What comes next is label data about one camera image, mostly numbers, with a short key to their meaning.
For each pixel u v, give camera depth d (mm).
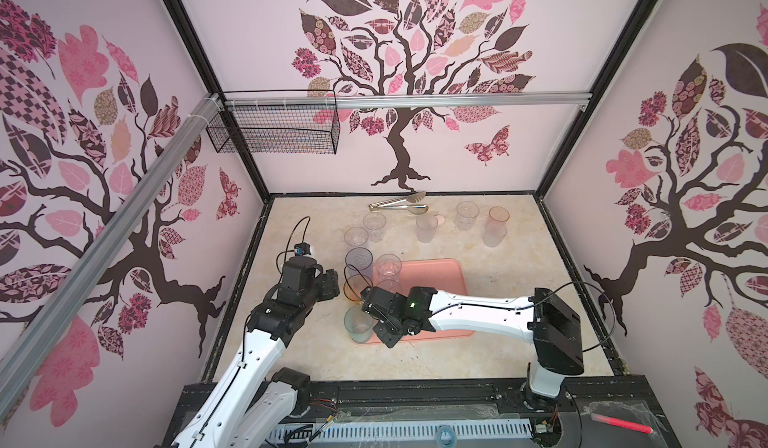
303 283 579
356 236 1039
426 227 1061
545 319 507
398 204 1177
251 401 461
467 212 1101
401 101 926
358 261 921
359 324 854
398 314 584
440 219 1101
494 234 1057
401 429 697
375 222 1069
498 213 1055
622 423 702
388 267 950
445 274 986
